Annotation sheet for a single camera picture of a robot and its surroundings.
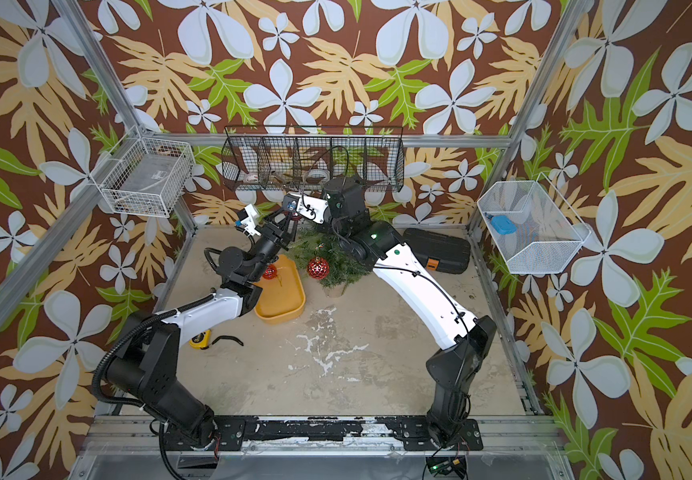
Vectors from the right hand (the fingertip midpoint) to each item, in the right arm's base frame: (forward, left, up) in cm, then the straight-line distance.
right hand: (325, 190), depth 71 cm
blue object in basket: (+5, -51, -16) cm, 54 cm away
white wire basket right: (+2, -59, -15) cm, 61 cm away
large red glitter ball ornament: (-17, +1, -9) cm, 19 cm away
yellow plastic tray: (-4, +17, -43) cm, 47 cm away
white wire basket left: (+14, +53, -6) cm, 55 cm away
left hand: (-4, +7, -2) cm, 8 cm away
